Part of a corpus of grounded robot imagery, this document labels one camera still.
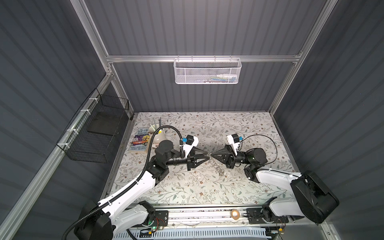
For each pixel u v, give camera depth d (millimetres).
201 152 654
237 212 753
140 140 1025
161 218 728
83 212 407
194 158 598
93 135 732
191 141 577
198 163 638
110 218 401
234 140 618
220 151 654
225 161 657
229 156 643
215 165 644
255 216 727
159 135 963
